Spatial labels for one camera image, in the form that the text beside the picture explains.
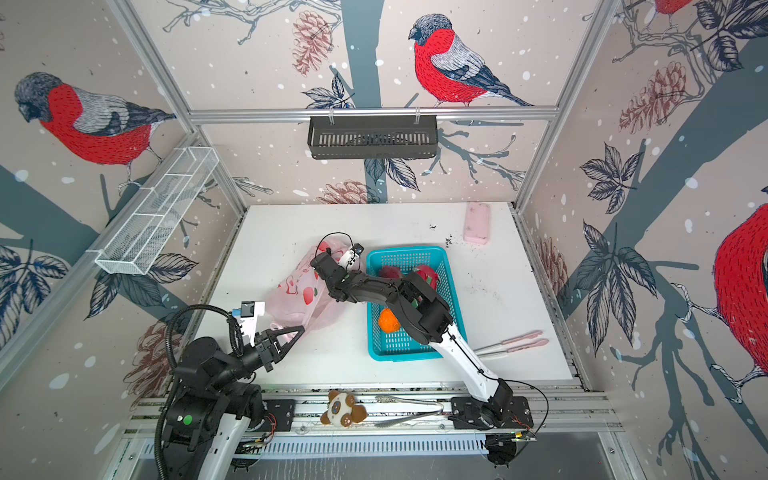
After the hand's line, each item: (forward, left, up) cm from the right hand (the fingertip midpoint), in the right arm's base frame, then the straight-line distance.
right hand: (329, 264), depth 101 cm
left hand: (-33, -4, +20) cm, 39 cm away
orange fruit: (-22, -22, +3) cm, 31 cm away
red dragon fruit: (-5, -22, +4) cm, 23 cm away
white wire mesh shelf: (-14, +40, +29) cm, 51 cm away
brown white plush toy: (-44, -12, 0) cm, 45 cm away
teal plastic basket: (-26, -25, -4) cm, 36 cm away
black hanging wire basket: (+39, -14, +26) cm, 48 cm away
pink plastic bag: (-20, +1, +12) cm, 24 cm away
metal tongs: (-40, -24, -4) cm, 47 cm away
